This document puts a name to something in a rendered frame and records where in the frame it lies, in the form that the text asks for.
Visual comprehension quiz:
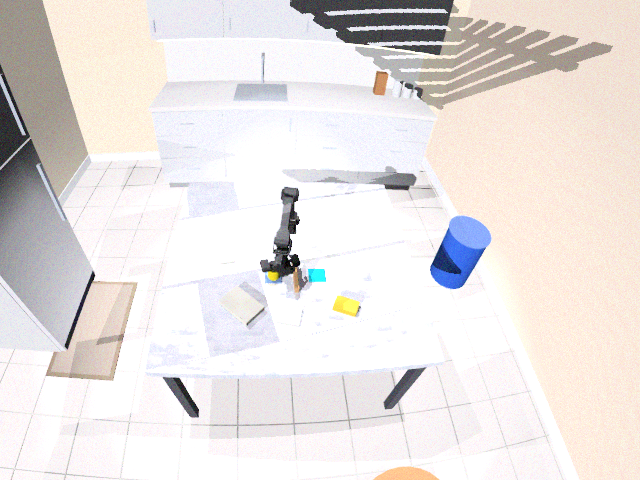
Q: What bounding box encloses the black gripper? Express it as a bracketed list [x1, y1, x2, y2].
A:
[260, 254, 300, 273]

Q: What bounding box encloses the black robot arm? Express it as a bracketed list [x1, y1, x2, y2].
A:
[272, 187, 300, 277]

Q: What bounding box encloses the yellow block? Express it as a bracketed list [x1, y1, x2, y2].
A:
[333, 295, 359, 317]

